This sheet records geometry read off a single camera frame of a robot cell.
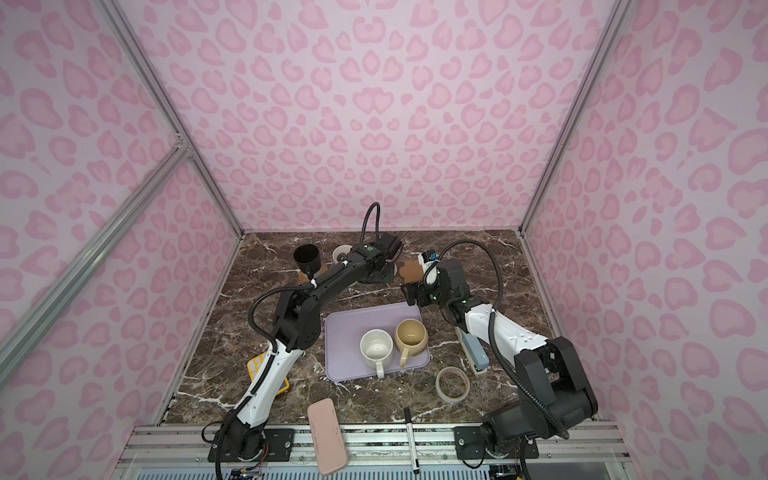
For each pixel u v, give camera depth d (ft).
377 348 2.89
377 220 3.04
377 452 2.40
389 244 2.70
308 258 3.32
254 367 2.80
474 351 2.74
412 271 3.54
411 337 2.95
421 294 2.57
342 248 3.30
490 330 1.70
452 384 2.74
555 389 1.42
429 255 2.55
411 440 2.41
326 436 2.41
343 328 3.18
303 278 3.41
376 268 2.53
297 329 2.03
